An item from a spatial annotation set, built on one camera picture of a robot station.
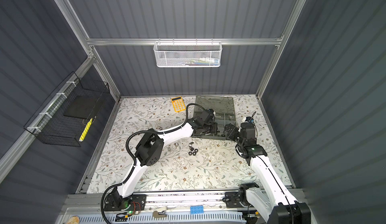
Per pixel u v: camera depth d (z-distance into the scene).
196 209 0.71
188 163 0.87
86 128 0.69
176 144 0.94
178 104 1.14
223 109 1.13
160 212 0.70
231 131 0.73
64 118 0.72
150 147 0.59
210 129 0.84
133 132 0.53
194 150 0.91
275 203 0.41
